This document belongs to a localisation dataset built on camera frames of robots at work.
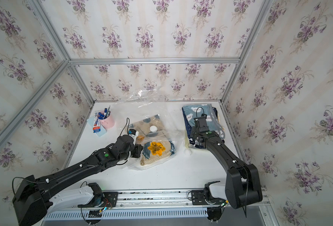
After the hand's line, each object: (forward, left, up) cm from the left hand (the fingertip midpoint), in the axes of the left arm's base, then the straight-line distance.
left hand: (145, 148), depth 79 cm
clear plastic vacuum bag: (+48, +6, -11) cm, 49 cm away
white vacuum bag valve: (+20, -3, -8) cm, 21 cm away
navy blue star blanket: (+15, -27, -2) cm, 31 cm away
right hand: (+12, -34, 0) cm, 36 cm away
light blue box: (+18, +33, -12) cm, 39 cm away
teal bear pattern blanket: (+29, -32, 0) cm, 43 cm away
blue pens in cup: (+29, +30, -2) cm, 42 cm away
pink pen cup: (+23, +29, -2) cm, 38 cm away
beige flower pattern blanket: (+10, -6, -9) cm, 15 cm away
